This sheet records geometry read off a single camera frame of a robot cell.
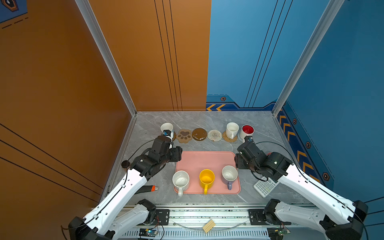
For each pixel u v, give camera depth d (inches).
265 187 32.0
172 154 25.8
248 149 20.7
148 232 27.9
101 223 15.2
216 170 31.8
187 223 28.6
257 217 28.5
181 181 32.7
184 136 41.6
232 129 39.8
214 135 41.4
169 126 39.6
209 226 27.7
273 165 18.6
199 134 41.7
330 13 28.0
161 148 21.2
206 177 33.6
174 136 41.3
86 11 27.8
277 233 27.8
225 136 40.5
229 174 33.8
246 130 39.5
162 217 29.1
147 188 32.4
